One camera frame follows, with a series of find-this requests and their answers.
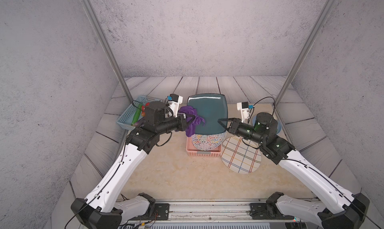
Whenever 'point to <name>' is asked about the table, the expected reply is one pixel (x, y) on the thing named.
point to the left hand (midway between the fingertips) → (196, 118)
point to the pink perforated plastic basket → (191, 150)
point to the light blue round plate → (279, 126)
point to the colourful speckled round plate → (208, 142)
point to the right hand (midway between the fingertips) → (218, 122)
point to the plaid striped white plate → (240, 156)
